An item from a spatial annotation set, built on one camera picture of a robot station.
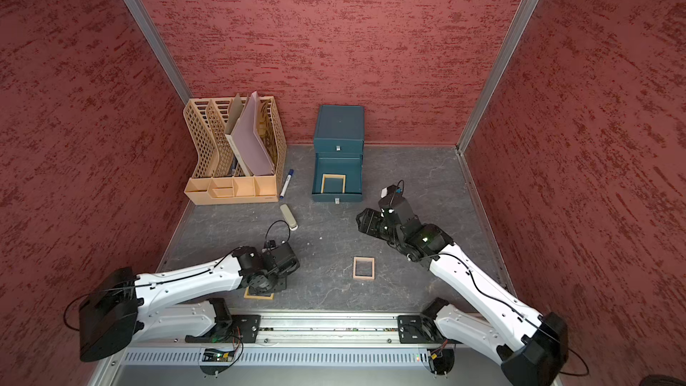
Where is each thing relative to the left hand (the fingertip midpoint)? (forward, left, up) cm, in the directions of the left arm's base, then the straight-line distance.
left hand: (276, 290), depth 80 cm
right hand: (+13, -26, +17) cm, 34 cm away
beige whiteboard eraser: (+25, 0, +2) cm, 25 cm away
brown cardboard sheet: (+54, +20, +26) cm, 63 cm away
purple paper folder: (+44, +15, +19) cm, 50 cm away
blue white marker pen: (+41, +4, 0) cm, 41 cm away
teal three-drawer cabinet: (+45, -18, +14) cm, 50 cm away
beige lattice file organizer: (+40, +29, +5) cm, 50 cm away
